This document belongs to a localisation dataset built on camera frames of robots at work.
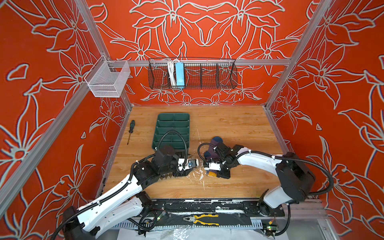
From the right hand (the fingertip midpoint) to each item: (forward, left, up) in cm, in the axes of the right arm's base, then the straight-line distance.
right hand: (216, 172), depth 84 cm
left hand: (+1, +15, +18) cm, 23 cm away
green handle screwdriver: (+33, +56, +3) cm, 66 cm away
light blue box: (+48, +20, +34) cm, 62 cm away
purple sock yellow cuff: (+11, +2, +1) cm, 11 cm away
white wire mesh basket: (+50, +67, +31) cm, 89 cm away
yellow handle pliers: (-22, +13, +1) cm, 26 cm away
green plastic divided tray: (+26, +27, +7) cm, 38 cm away
